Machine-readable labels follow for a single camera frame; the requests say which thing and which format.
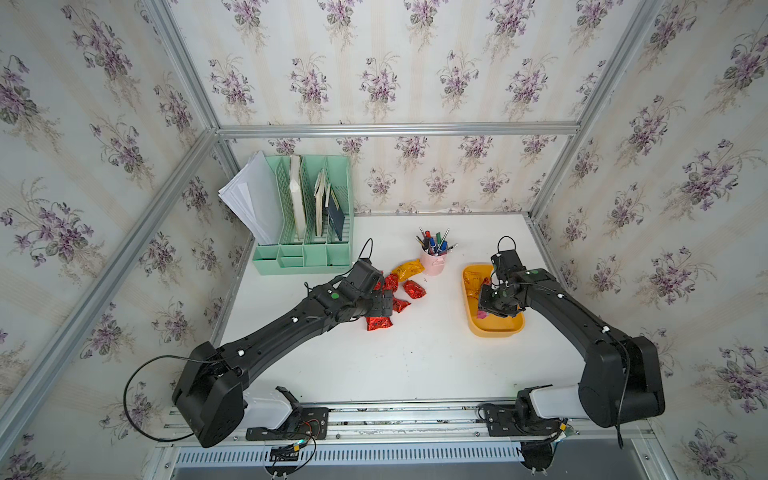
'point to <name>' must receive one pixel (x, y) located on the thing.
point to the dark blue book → (334, 211)
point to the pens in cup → (436, 245)
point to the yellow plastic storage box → (492, 325)
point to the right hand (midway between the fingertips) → (486, 305)
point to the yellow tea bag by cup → (408, 270)
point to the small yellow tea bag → (472, 283)
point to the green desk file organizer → (325, 253)
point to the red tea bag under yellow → (391, 282)
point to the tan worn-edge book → (319, 199)
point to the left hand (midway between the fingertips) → (383, 304)
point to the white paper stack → (254, 197)
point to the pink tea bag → (482, 314)
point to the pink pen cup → (433, 265)
